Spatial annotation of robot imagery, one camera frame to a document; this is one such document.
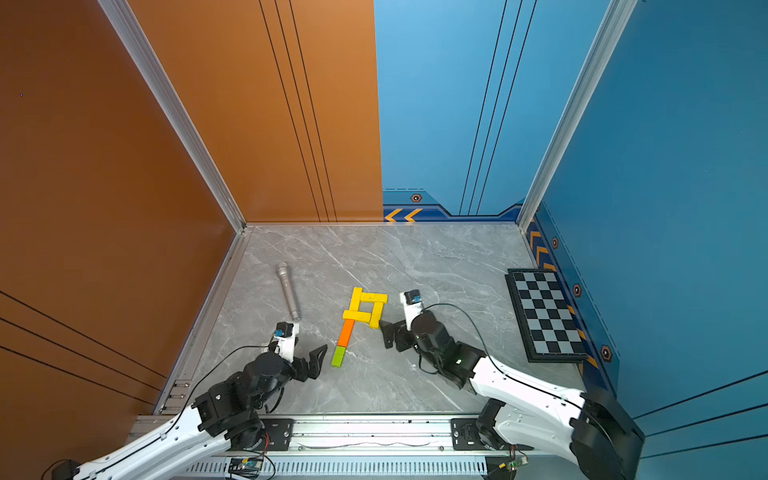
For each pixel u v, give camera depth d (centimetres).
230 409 58
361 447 73
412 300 67
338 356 85
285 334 67
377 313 94
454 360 58
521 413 53
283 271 102
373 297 97
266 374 57
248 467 71
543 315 92
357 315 94
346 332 92
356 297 97
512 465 69
